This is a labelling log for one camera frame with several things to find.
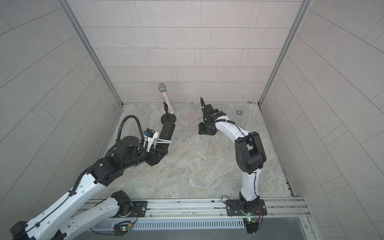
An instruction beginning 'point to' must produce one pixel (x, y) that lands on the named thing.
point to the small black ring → (237, 112)
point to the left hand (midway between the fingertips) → (167, 149)
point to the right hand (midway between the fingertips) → (202, 131)
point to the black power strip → (167, 133)
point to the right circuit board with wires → (252, 224)
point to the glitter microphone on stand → (168, 118)
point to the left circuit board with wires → (121, 228)
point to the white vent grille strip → (173, 224)
